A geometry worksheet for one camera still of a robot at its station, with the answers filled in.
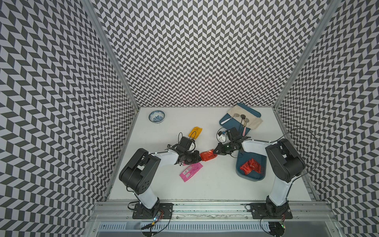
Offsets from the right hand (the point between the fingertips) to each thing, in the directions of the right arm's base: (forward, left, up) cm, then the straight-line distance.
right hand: (214, 153), depth 92 cm
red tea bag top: (-9, -19, +2) cm, 21 cm away
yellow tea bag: (+15, +12, +2) cm, 19 cm away
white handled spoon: (+32, -19, +1) cm, 37 cm away
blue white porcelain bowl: (+31, +42, +1) cm, 52 cm away
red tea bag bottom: (-1, +4, 0) cm, 4 cm away
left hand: (-4, +8, 0) cm, 9 cm away
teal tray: (+25, -13, +1) cm, 28 cm away
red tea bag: (-9, -23, +3) cm, 25 cm away
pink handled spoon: (+27, -26, +1) cm, 37 cm away
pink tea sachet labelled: (-11, +15, +1) cm, 19 cm away
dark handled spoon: (+32, -25, -1) cm, 40 cm away
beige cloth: (+26, -31, +1) cm, 41 cm away
